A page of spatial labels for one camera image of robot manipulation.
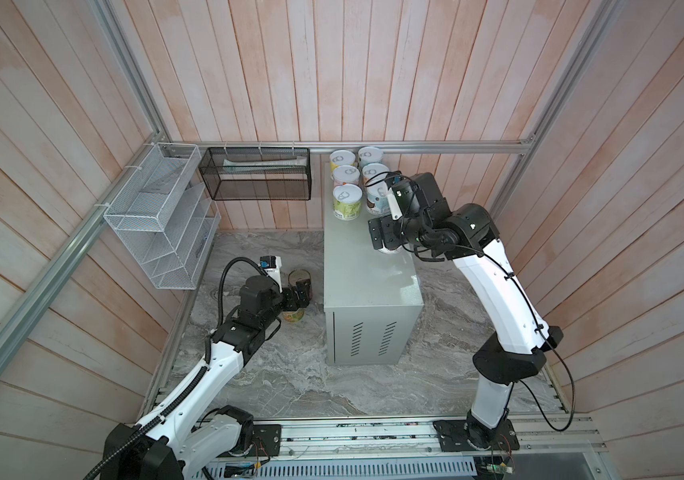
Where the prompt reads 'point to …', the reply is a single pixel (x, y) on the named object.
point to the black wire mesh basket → (257, 173)
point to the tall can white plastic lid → (293, 316)
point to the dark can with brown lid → (298, 275)
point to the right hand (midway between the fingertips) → (385, 224)
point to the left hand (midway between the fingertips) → (296, 287)
